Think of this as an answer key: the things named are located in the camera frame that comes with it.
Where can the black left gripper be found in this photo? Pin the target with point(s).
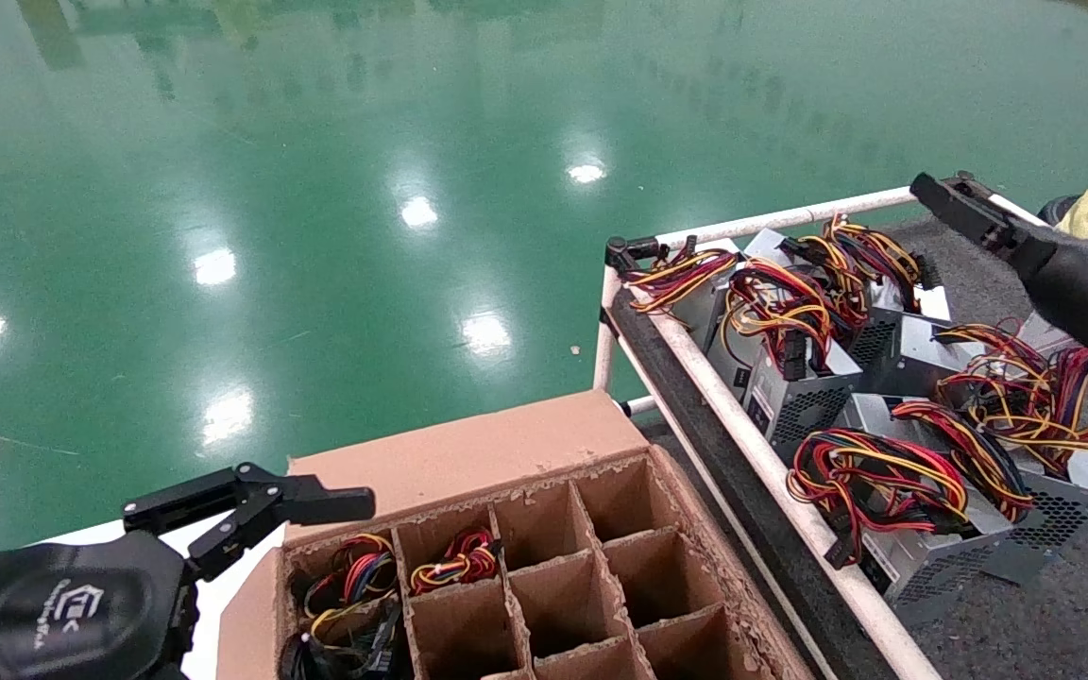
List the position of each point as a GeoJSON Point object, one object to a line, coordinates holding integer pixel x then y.
{"type": "Point", "coordinates": [62, 604]}

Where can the brown cardboard box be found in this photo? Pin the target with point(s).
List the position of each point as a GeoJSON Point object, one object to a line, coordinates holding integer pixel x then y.
{"type": "Point", "coordinates": [468, 453]}

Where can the white pipe cart frame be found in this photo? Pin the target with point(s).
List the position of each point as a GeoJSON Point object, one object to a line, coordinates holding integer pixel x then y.
{"type": "Point", "coordinates": [705, 378]}

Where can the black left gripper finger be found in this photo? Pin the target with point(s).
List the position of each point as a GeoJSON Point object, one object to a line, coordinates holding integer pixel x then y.
{"type": "Point", "coordinates": [336, 505]}

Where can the black pipe corner connector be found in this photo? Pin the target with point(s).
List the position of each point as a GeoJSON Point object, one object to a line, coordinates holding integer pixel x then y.
{"type": "Point", "coordinates": [634, 252]}

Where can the brown cardboard divider grid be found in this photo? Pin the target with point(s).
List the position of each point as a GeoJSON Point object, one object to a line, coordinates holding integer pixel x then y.
{"type": "Point", "coordinates": [509, 578]}

